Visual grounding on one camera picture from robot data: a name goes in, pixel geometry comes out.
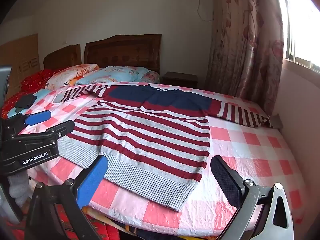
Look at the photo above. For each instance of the person's left forearm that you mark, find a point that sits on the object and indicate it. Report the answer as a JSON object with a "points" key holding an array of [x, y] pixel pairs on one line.
{"points": [[18, 187]]}

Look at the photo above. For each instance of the orange floral pillow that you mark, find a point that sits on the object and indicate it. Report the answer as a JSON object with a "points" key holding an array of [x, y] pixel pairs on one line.
{"points": [[70, 74]]}

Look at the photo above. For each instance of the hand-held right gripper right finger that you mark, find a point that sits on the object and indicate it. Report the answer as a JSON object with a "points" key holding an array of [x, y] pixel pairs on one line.
{"points": [[225, 181]]}

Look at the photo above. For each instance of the black folded cloth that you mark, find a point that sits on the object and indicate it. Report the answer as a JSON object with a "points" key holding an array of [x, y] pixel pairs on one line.
{"points": [[25, 100]]}

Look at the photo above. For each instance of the light wooden wardrobe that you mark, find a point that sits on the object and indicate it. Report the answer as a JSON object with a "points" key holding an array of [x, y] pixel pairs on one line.
{"points": [[20, 55]]}

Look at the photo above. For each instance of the pink white checked bed cover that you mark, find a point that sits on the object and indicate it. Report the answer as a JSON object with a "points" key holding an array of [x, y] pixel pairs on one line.
{"points": [[250, 150]]}

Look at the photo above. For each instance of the pink floral curtain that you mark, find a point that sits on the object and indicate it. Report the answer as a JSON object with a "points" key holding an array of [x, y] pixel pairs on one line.
{"points": [[245, 45]]}

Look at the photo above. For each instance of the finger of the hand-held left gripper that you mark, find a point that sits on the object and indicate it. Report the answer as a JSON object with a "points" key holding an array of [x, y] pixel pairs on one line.
{"points": [[37, 117], [60, 128]]}

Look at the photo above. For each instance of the large carved wooden headboard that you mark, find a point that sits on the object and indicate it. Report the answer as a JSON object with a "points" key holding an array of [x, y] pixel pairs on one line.
{"points": [[122, 52]]}

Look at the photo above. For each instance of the window with metal grille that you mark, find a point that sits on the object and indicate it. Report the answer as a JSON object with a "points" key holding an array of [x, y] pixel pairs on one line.
{"points": [[302, 30]]}

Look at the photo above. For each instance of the light blue floral pillow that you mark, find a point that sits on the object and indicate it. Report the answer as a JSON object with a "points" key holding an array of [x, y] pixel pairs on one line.
{"points": [[112, 75]]}

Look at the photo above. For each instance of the red grey striped knit sweater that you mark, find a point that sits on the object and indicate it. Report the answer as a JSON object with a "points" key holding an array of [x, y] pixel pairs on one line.
{"points": [[150, 135]]}

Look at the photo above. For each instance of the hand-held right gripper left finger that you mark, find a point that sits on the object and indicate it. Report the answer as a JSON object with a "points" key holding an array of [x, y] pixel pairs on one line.
{"points": [[92, 181]]}

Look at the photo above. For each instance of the dark wooden nightstand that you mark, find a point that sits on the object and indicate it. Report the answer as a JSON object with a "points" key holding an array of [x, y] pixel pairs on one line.
{"points": [[180, 79]]}

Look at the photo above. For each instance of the red patterned blanket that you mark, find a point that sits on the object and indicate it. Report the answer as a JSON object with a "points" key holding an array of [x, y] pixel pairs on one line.
{"points": [[30, 82]]}

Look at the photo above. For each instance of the small wooden headboard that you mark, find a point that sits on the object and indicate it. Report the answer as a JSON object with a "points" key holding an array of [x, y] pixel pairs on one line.
{"points": [[62, 57]]}

